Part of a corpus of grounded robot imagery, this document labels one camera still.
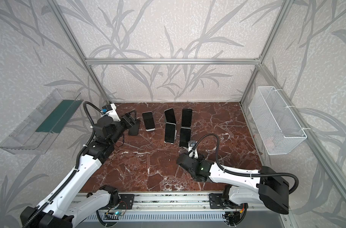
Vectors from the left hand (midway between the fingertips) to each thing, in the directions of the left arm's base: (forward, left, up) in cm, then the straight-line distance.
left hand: (134, 108), depth 73 cm
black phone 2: (+2, -27, -32) cm, 42 cm away
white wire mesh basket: (-13, -67, +3) cm, 68 cm away
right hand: (-13, -28, -23) cm, 39 cm away
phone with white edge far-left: (+12, 0, -28) cm, 30 cm away
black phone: (+15, -16, -25) cm, 33 cm away
